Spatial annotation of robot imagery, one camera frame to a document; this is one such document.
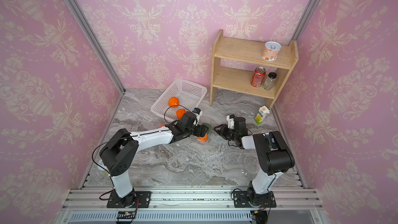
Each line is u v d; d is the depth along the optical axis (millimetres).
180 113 1005
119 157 479
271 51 713
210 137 931
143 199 741
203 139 873
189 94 1166
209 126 920
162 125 663
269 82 870
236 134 774
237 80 989
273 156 486
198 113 816
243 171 816
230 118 902
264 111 922
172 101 1060
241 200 729
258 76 870
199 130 806
